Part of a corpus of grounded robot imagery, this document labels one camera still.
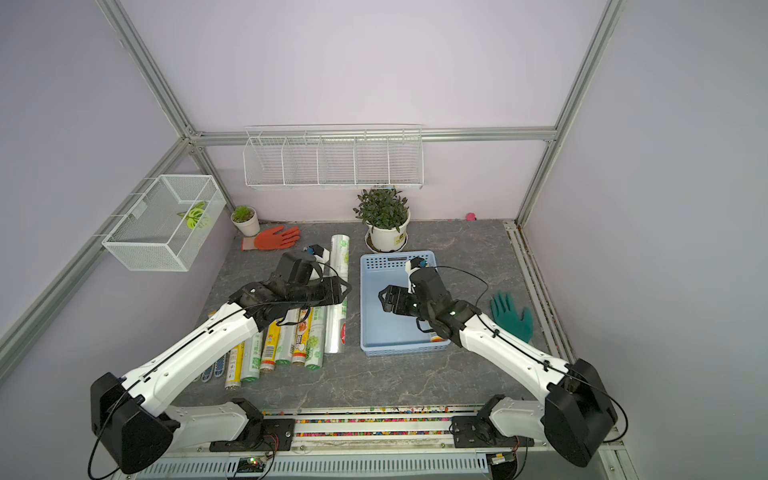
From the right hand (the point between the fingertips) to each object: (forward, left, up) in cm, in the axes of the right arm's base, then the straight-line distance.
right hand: (389, 294), depth 80 cm
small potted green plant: (+39, +55, -9) cm, 68 cm away
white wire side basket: (+16, +62, +10) cm, 65 cm away
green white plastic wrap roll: (-9, +21, -13) cm, 27 cm away
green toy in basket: (+19, +55, +12) cm, 59 cm away
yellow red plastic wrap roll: (-6, +26, -14) cm, 30 cm away
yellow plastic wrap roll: (-7, -14, -14) cm, 20 cm away
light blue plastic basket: (-3, +2, -17) cm, 18 cm away
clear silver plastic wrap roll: (-9, +13, +3) cm, 16 cm away
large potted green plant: (+31, +1, 0) cm, 31 cm away
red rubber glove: (+35, +47, -17) cm, 61 cm away
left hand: (-1, +11, +4) cm, 12 cm away
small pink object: (+48, -34, -18) cm, 61 cm away
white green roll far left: (-12, +39, -13) cm, 43 cm away
